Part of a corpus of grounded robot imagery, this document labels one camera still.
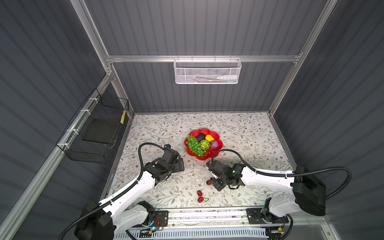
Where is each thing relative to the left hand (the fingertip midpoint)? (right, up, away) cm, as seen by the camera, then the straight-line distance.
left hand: (176, 163), depth 83 cm
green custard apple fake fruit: (+16, +9, +11) cm, 22 cm away
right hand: (+22, -11, 0) cm, 25 cm away
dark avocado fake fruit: (+14, +14, +16) cm, 26 cm away
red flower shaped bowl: (+21, +4, +10) cm, 24 cm away
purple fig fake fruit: (+23, +9, +13) cm, 28 cm away
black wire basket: (-42, +32, -2) cm, 53 cm away
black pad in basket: (-33, +19, -14) cm, 41 cm away
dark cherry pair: (+19, -11, +1) cm, 22 cm away
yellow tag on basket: (-30, +25, -1) cm, 39 cm away
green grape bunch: (+10, +9, +11) cm, 17 cm away
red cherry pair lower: (+14, -18, -4) cm, 23 cm away
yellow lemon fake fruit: (+20, +13, +18) cm, 30 cm away
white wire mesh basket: (+21, +68, +40) cm, 82 cm away
